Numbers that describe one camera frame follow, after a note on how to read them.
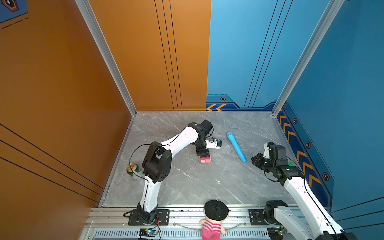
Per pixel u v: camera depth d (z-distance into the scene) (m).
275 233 0.70
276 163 0.60
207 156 0.86
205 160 0.90
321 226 0.40
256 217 0.72
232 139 1.00
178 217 0.75
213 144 0.79
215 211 0.68
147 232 0.71
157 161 0.51
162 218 0.74
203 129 0.75
